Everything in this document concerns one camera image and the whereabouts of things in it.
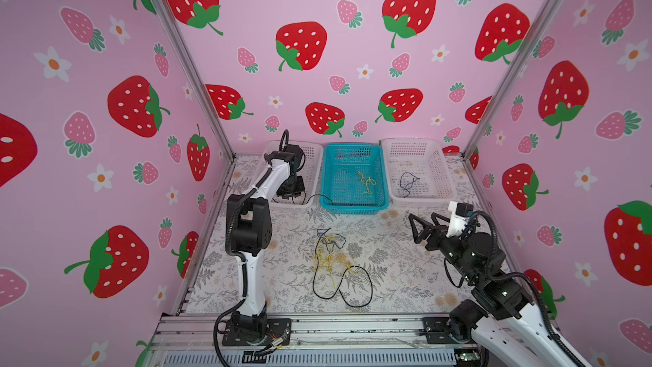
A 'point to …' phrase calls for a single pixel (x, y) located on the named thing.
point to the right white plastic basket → (418, 171)
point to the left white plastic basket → (313, 153)
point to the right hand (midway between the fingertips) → (420, 215)
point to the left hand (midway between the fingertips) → (295, 194)
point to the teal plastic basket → (353, 178)
